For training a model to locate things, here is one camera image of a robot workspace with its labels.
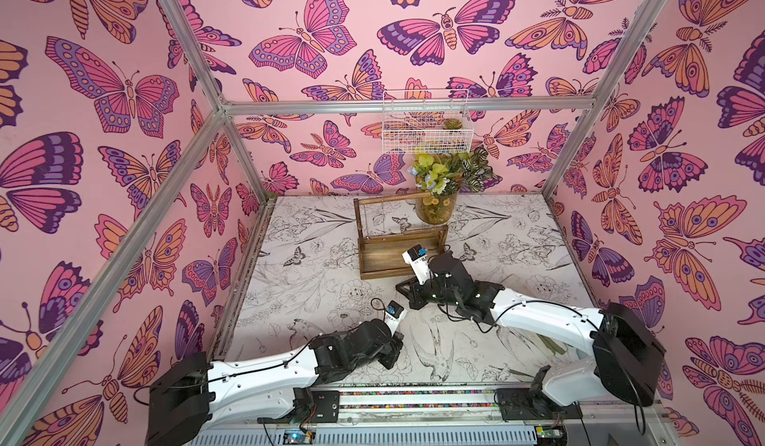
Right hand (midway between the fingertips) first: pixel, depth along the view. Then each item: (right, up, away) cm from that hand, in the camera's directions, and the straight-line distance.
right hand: (398, 283), depth 79 cm
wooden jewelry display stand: (-5, +5, +23) cm, 24 cm away
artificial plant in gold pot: (+16, +32, +23) cm, 43 cm away
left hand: (+2, -14, -2) cm, 14 cm away
